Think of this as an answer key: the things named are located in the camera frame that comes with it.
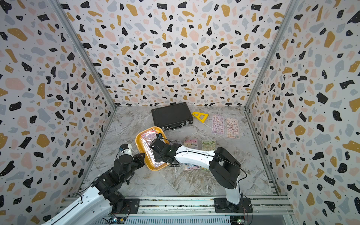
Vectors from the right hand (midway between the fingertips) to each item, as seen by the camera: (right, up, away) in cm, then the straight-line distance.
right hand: (159, 153), depth 85 cm
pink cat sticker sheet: (+20, +3, +15) cm, 25 cm away
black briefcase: (+5, +22, +26) cm, 35 cm away
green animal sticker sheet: (+32, +2, +13) cm, 34 cm away
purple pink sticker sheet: (-7, +9, +1) cm, 11 cm away
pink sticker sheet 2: (+52, +14, +25) cm, 60 cm away
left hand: (-6, +1, -6) cm, 8 cm away
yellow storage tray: (-12, +6, -1) cm, 13 cm away
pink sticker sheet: (+40, +15, +25) cm, 50 cm away
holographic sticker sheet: (+9, +4, +15) cm, 18 cm away
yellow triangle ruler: (+26, +22, +29) cm, 45 cm away
